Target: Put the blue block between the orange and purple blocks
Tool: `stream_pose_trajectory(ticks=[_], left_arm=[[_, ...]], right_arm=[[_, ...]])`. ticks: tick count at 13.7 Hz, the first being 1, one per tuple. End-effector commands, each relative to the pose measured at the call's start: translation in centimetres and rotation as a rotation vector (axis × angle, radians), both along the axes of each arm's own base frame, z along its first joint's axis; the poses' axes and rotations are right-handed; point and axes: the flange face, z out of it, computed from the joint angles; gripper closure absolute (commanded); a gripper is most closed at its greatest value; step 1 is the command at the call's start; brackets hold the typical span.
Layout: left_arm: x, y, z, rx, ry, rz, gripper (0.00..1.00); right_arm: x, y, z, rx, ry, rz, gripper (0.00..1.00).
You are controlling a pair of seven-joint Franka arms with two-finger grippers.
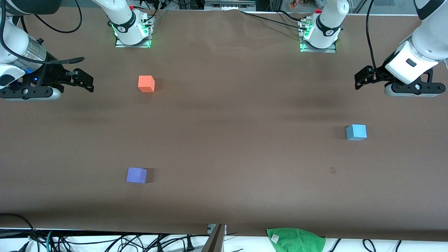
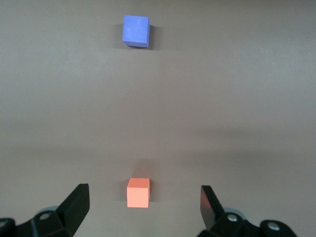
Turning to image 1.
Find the green cloth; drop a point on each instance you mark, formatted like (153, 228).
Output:
(297, 241)

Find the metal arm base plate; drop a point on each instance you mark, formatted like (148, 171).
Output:
(133, 46)
(318, 50)

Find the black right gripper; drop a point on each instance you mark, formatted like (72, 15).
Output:
(53, 74)

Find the purple block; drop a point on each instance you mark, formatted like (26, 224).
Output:
(136, 175)

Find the brown table cover sheet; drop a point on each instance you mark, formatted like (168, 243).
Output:
(224, 157)

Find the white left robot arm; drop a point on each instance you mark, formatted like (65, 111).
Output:
(329, 24)

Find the grey aluminium profile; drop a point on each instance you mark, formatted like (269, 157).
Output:
(215, 241)

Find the orange block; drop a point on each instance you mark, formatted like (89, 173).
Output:
(146, 84)

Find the blue block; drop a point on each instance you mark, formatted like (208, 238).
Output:
(356, 132)

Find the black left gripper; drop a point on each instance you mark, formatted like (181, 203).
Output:
(378, 74)

